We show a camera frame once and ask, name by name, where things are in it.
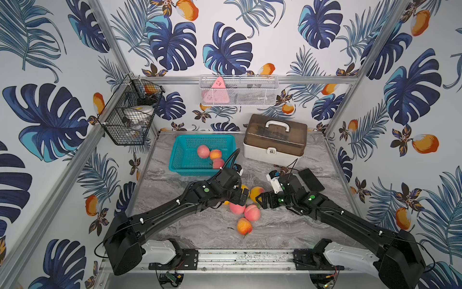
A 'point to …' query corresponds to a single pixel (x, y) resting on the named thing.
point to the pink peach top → (237, 209)
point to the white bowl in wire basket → (139, 115)
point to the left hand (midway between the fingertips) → (240, 188)
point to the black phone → (310, 181)
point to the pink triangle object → (218, 94)
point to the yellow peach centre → (243, 187)
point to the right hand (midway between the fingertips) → (264, 195)
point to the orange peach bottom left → (244, 226)
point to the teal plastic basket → (184, 161)
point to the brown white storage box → (275, 140)
